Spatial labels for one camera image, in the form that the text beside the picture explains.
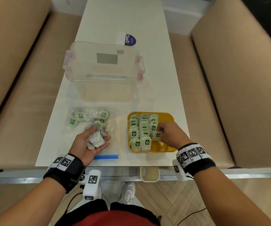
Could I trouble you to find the marker cube on right wrist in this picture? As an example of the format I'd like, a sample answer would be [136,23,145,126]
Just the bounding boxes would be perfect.
[172,159,194,181]

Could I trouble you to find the person's red shirt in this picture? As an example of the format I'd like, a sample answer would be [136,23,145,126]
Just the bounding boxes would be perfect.
[72,210,158,226]

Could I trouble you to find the small white bin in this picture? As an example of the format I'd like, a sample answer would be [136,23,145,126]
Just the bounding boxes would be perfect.
[140,166,160,183]

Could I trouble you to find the tea bags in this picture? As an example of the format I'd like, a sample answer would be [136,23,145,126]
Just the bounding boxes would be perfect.
[69,109,110,128]
[86,126,108,150]
[128,113,159,153]

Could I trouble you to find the person's left forearm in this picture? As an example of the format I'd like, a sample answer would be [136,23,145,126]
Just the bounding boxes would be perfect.
[0,177,66,226]

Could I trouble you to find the white and purple sticker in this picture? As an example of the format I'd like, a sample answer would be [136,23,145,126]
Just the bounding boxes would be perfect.
[115,31,137,47]

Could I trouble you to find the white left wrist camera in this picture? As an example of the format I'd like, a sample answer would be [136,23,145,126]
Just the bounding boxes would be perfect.
[82,169,102,201]

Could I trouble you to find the person's left hand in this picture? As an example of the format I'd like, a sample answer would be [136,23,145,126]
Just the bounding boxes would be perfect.
[68,126,111,166]

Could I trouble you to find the person's right white shoe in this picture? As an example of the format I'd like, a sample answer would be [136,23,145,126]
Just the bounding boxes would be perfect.
[119,182,136,205]

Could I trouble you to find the person's black trousers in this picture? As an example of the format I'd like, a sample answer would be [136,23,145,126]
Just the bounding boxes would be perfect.
[55,199,162,226]

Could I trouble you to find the yellow tray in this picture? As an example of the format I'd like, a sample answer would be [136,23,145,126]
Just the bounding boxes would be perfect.
[127,111,178,154]

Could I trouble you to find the black right wristband with markers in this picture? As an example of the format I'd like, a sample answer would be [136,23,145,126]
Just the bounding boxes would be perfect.
[175,143,217,177]

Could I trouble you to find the black planter box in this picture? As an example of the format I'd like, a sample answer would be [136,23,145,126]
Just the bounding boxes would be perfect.
[239,0,271,57]

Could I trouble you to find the clear zip bag with tea bags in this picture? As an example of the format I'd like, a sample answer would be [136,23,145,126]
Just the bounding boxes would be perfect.
[60,105,119,160]

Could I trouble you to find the black wristband with markers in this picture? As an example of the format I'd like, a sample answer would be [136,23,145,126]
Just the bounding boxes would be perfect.
[175,143,217,177]
[43,153,87,194]

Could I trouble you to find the beige bench seat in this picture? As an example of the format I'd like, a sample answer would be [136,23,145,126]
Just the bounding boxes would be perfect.
[168,0,271,169]
[0,0,83,170]

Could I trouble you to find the black camera cable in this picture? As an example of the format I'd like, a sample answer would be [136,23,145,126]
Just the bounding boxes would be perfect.
[65,191,83,213]
[175,175,206,226]

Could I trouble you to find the clear storage box pink latches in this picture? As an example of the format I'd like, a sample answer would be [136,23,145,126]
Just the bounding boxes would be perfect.
[63,41,145,102]

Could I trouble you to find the black left wristband with markers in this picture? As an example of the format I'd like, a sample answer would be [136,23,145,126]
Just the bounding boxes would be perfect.
[43,153,87,194]

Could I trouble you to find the grey rectangular label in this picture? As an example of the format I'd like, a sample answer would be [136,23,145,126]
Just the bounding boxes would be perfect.
[97,53,118,64]

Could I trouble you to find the person's right hand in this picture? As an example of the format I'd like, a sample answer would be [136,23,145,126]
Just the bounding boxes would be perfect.
[158,121,192,150]

